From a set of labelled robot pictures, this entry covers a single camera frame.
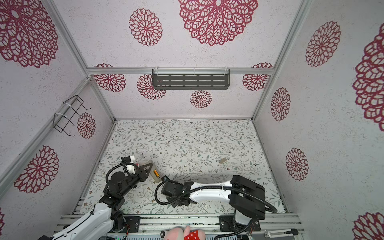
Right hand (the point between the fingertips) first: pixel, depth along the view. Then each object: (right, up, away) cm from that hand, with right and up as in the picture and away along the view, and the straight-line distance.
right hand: (170, 194), depth 80 cm
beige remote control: (-7, +9, -1) cm, 11 cm away
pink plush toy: (+4, -11, -15) cm, 19 cm away
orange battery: (-8, +11, +1) cm, 14 cm away
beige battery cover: (+32, +15, +18) cm, 39 cm away
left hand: (-10, +15, +1) cm, 18 cm away
